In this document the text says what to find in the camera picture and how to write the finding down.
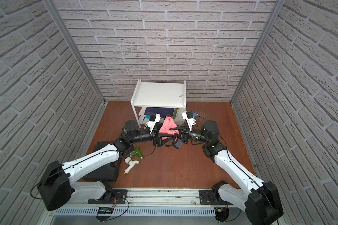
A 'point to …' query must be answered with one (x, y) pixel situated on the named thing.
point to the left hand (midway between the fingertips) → (168, 126)
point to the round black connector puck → (221, 214)
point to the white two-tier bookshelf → (162, 94)
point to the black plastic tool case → (109, 172)
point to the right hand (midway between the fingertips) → (171, 130)
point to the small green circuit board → (105, 210)
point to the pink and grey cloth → (167, 123)
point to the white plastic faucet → (131, 163)
